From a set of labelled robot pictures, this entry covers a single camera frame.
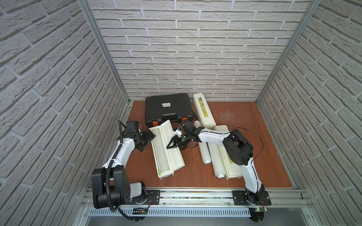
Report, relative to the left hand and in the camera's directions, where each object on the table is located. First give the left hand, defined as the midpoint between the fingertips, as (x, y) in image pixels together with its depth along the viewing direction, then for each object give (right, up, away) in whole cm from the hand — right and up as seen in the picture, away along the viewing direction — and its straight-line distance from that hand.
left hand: (153, 136), depth 87 cm
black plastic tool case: (+13, +19, +20) cm, 31 cm away
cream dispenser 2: (+46, -17, -11) cm, 51 cm away
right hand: (+11, -8, -1) cm, 14 cm away
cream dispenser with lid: (+10, -13, -7) cm, 18 cm away
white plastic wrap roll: (+32, -7, +3) cm, 33 cm away
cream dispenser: (+33, +15, +14) cm, 39 cm away
